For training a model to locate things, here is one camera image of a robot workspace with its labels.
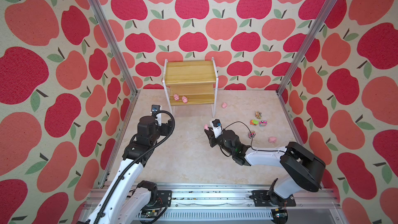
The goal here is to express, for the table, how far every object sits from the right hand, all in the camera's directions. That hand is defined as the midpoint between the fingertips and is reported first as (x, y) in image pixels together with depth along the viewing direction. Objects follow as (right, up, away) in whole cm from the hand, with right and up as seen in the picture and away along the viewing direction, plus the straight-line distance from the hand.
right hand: (210, 128), depth 85 cm
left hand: (-22, +6, -9) cm, 25 cm away
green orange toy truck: (+31, +2, +17) cm, 35 cm away
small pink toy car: (+28, -5, +11) cm, 30 cm away
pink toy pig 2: (-15, +16, +8) cm, 24 cm away
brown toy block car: (+35, +6, +20) cm, 40 cm away
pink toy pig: (-20, +18, +9) cm, 28 cm away
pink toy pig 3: (+12, +13, +27) cm, 32 cm away
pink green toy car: (+36, +1, +16) cm, 40 cm away
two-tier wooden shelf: (-11, +25, -4) cm, 27 cm away
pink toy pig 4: (-2, +1, -1) cm, 3 cm away
